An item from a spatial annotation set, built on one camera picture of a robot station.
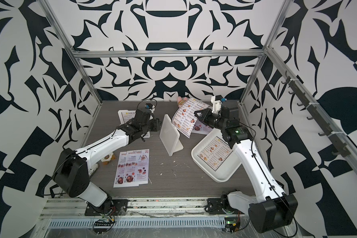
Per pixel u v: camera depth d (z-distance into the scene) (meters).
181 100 1.12
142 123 0.65
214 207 0.74
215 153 0.93
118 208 0.74
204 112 0.63
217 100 0.66
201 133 0.99
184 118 0.75
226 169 0.87
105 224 0.73
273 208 0.37
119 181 0.83
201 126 0.73
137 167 0.87
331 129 0.51
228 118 0.54
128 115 0.89
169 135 0.81
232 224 0.71
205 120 0.62
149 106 0.76
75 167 0.43
